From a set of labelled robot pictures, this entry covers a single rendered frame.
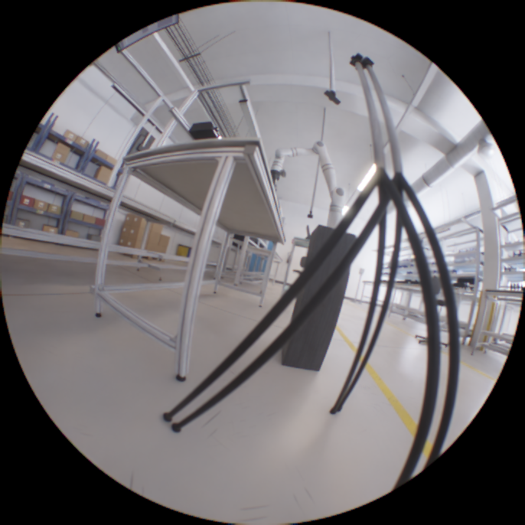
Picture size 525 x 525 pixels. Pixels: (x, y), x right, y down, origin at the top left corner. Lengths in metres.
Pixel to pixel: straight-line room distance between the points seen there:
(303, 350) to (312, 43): 3.70
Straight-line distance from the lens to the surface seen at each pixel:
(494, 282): 3.97
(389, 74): 3.57
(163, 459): 0.59
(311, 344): 1.04
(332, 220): 1.11
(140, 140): 2.76
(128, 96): 2.70
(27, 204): 4.01
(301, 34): 3.33
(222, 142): 0.75
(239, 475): 0.59
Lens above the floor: 0.54
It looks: 1 degrees up
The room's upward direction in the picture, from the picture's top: 14 degrees clockwise
